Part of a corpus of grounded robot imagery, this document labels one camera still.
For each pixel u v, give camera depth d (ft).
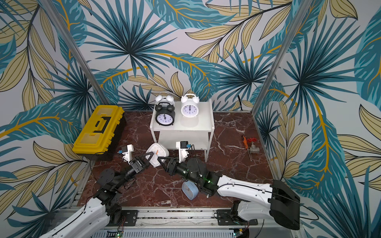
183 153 2.04
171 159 1.97
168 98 2.19
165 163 2.16
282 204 1.34
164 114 2.10
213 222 2.40
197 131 2.22
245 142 3.31
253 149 3.12
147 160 2.13
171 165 1.93
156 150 2.17
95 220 1.86
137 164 1.99
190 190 2.46
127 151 2.14
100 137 2.73
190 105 2.22
